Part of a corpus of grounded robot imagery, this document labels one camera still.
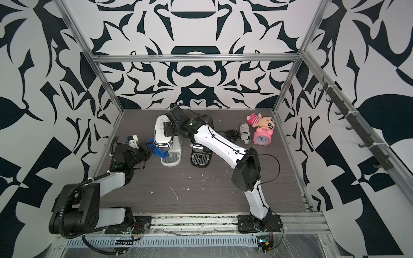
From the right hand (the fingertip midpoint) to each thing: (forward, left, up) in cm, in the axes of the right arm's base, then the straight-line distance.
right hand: (166, 126), depth 80 cm
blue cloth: (-8, +5, -8) cm, 13 cm away
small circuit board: (-45, -44, -26) cm, 69 cm away
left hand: (-1, +7, -9) cm, 11 cm away
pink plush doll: (+18, -53, -18) cm, 59 cm away
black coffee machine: (-4, -16, -22) cm, 28 cm away
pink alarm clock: (+6, -53, -19) cm, 56 cm away
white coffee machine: (-8, -3, -4) cm, 10 cm away
